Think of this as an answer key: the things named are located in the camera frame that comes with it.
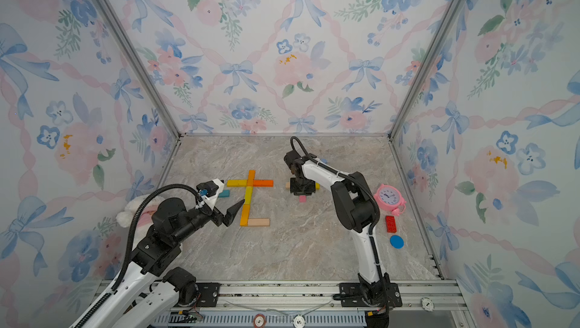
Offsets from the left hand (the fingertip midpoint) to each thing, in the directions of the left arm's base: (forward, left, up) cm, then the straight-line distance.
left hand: (232, 190), depth 70 cm
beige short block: (+18, -16, -25) cm, 35 cm away
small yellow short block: (0, -26, +2) cm, 26 cm away
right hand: (+14, -23, -25) cm, 37 cm away
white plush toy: (-4, +38, -12) cm, 40 cm away
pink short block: (+11, -23, -26) cm, 37 cm away
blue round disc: (-6, -58, -27) cm, 64 cm away
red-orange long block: (+19, -5, -25) cm, 32 cm away
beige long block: (+1, -5, -26) cm, 26 cm away
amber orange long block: (+23, 0, -25) cm, 34 cm away
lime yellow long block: (+13, +1, -26) cm, 29 cm away
